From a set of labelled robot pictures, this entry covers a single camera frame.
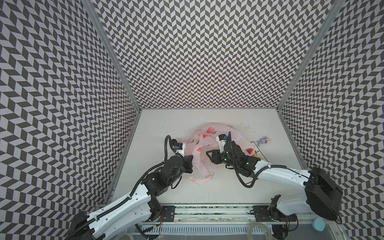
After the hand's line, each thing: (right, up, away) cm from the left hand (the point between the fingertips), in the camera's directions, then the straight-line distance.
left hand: (193, 157), depth 76 cm
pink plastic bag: (+6, +9, +4) cm, 11 cm away
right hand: (+9, -1, +5) cm, 10 cm away
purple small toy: (+45, +6, +21) cm, 50 cm away
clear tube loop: (+25, -31, -10) cm, 42 cm away
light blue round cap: (+60, -31, -5) cm, 68 cm away
